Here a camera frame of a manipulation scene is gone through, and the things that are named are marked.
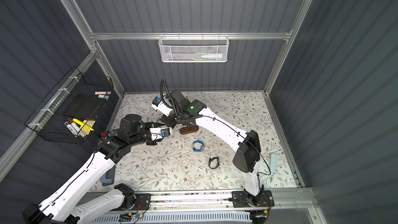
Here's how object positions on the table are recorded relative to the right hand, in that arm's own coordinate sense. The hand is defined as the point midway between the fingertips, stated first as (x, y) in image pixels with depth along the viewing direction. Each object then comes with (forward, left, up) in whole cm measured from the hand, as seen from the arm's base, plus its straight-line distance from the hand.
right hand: (161, 121), depth 74 cm
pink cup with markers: (-2, +34, -12) cm, 36 cm away
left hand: (-3, -2, 0) cm, 3 cm away
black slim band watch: (-9, -24, -25) cm, 36 cm away
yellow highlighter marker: (-4, +35, +3) cm, 36 cm away
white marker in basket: (-7, +38, +4) cm, 39 cm away
